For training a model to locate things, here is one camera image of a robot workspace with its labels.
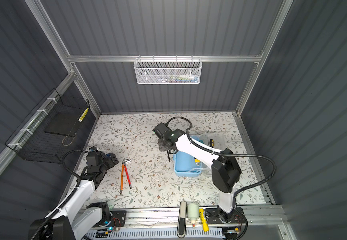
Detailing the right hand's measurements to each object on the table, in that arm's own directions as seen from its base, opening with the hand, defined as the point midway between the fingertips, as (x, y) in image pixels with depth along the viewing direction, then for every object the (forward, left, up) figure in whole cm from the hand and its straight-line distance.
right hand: (166, 145), depth 86 cm
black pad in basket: (+4, +52, +17) cm, 55 cm away
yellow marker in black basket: (+10, +45, +16) cm, 49 cm away
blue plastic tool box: (-7, -12, -12) cm, 19 cm away
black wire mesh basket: (-4, +58, +18) cm, 60 cm away
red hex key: (-4, +26, -12) cm, 29 cm away
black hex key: (-6, -2, -1) cm, 7 cm away
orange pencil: (-14, +26, -12) cm, 32 cm away
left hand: (-6, +35, -4) cm, 35 cm away
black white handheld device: (-37, -9, -11) cm, 40 cm away
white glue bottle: (-33, -14, -6) cm, 37 cm away
